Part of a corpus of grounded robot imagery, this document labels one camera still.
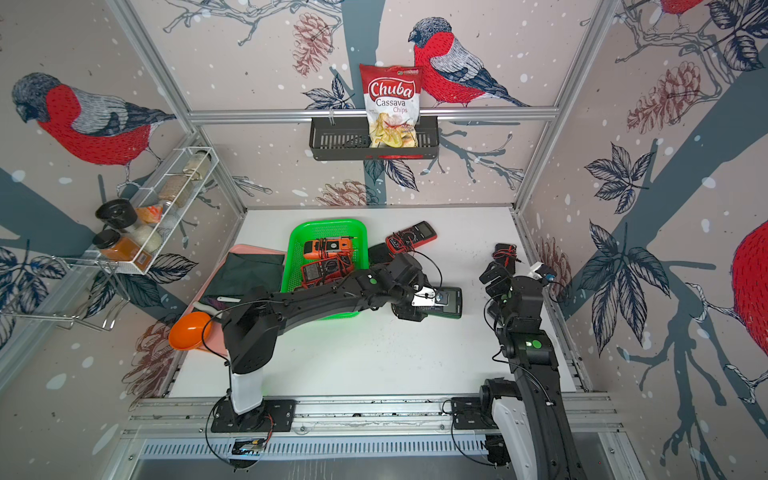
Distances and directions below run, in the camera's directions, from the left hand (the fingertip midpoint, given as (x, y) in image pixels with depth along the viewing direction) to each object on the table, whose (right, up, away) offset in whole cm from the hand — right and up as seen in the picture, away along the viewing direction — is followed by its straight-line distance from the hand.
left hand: (431, 288), depth 82 cm
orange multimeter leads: (-36, +10, +19) cm, 42 cm away
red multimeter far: (-6, +13, +23) cm, 27 cm away
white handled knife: (-64, -6, +13) cm, 66 cm away
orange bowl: (-70, -13, +3) cm, 71 cm away
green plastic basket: (-37, +17, +22) cm, 46 cm away
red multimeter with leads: (-32, +3, +12) cm, 35 cm away
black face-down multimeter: (-16, +8, +21) cm, 27 cm away
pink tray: (-64, -17, +5) cm, 66 cm away
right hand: (+17, +6, -5) cm, 19 cm away
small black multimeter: (+28, +8, +19) cm, 35 cm away
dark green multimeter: (+6, -5, -2) cm, 8 cm away
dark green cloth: (-64, +2, +18) cm, 67 cm away
